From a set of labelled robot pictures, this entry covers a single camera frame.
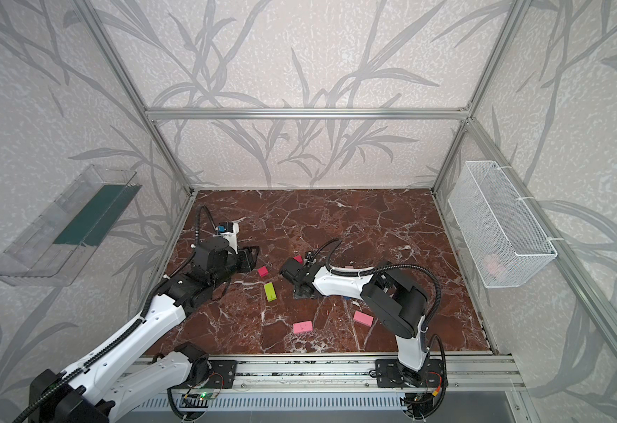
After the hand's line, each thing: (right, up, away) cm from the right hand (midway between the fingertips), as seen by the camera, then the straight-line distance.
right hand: (307, 280), depth 92 cm
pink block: (-1, -12, -11) cm, 16 cm away
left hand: (-14, +16, -13) cm, 25 cm away
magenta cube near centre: (-4, +7, +7) cm, 10 cm away
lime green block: (-13, -3, -3) cm, 13 cm away
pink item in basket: (+54, +9, -19) cm, 58 cm away
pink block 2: (+18, -10, -8) cm, 23 cm away
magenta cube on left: (-16, +3, +1) cm, 16 cm away
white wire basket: (+49, +17, -30) cm, 60 cm away
